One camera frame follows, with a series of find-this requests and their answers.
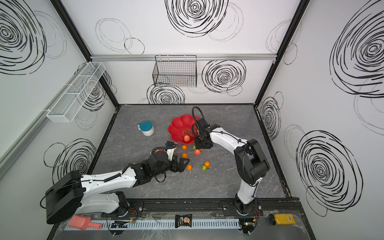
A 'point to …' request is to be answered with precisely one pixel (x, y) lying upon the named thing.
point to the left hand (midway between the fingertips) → (185, 159)
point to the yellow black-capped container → (282, 219)
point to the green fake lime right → (204, 168)
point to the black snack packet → (185, 220)
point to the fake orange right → (207, 163)
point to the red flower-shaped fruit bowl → (178, 123)
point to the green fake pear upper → (194, 147)
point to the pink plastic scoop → (81, 222)
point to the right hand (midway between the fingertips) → (197, 146)
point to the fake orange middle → (184, 155)
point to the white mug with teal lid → (146, 127)
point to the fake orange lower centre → (189, 167)
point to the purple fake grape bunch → (188, 132)
